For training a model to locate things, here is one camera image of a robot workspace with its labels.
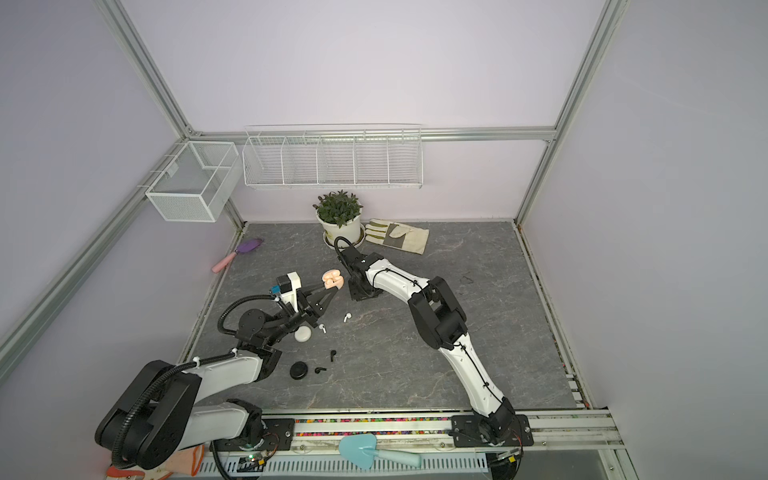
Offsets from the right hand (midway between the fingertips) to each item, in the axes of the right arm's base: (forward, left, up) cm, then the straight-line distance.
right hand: (364, 294), depth 100 cm
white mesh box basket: (+27, +54, +27) cm, 66 cm away
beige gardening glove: (+26, -11, +1) cm, 29 cm away
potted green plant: (+23, +9, +16) cm, 29 cm away
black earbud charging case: (-25, +16, +1) cm, 30 cm away
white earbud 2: (-12, +12, +1) cm, 17 cm away
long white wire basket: (+33, +9, +32) cm, 47 cm away
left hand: (-12, +4, +23) cm, 26 cm away
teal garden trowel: (-44, -3, +1) cm, 44 cm away
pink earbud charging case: (-11, +4, +25) cm, 28 cm away
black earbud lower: (-25, +11, 0) cm, 27 cm away
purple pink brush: (+20, +48, +1) cm, 52 cm away
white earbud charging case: (-15, +17, +3) cm, 23 cm away
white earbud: (-8, +4, +1) cm, 9 cm away
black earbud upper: (-20, +8, 0) cm, 21 cm away
